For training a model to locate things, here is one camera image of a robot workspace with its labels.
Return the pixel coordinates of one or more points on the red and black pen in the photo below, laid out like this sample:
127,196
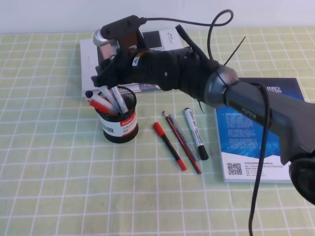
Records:
160,132

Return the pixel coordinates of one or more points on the white marker with black cap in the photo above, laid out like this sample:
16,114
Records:
193,127

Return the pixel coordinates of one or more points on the white marker black tip in holder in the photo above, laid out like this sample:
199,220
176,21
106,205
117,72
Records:
119,99

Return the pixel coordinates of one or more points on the white brochure stack with photo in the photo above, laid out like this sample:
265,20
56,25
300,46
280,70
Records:
91,55

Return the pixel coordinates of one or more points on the blue JYD booklet stack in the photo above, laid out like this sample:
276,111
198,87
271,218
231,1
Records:
240,139

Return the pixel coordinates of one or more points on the white pen in holder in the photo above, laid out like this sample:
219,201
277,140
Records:
107,93

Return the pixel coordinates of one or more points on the red pen in holder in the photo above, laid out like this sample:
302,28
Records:
104,107

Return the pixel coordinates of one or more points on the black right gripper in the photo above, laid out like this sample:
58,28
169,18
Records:
162,68

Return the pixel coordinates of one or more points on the black mesh pen holder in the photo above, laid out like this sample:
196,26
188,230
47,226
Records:
121,128

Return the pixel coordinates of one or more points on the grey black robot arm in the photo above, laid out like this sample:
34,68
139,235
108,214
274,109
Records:
216,85

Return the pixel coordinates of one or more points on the grey pen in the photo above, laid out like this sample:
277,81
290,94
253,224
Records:
184,138

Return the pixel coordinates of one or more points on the white marker black cap in holder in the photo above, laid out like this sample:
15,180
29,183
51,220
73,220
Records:
93,96

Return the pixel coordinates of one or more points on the red pencil with eraser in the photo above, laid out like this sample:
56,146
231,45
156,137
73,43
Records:
184,146

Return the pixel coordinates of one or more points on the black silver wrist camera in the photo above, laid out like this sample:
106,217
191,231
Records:
125,32

